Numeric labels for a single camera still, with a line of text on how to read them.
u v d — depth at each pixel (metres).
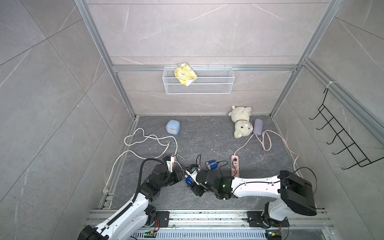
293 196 0.43
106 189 0.86
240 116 1.08
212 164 0.90
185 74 0.87
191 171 0.69
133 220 0.57
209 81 1.01
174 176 0.71
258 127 1.09
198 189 0.69
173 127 1.03
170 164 0.75
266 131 1.07
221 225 0.73
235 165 0.85
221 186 0.59
